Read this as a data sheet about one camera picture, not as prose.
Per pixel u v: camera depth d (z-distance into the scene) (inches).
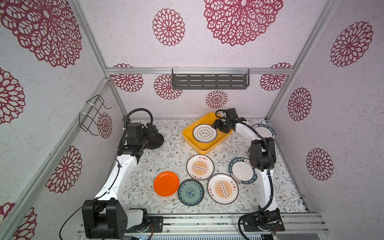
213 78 36.5
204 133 43.1
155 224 29.0
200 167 36.5
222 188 33.6
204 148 38.6
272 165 24.7
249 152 28.5
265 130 44.8
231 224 29.6
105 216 15.5
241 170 36.8
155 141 42.2
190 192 32.9
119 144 23.8
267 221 25.5
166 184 33.6
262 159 24.2
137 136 24.7
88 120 29.5
